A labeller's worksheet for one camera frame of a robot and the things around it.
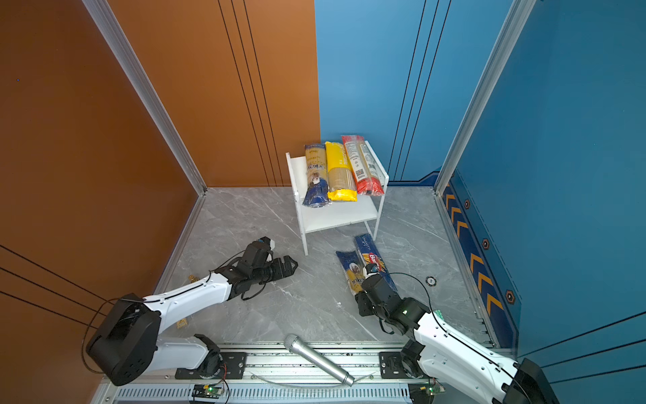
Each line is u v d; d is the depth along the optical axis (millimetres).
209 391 707
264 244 809
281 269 772
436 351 610
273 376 727
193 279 889
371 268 733
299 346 750
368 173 739
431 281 913
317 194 685
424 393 696
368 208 928
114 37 738
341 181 725
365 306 723
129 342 417
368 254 939
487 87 849
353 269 866
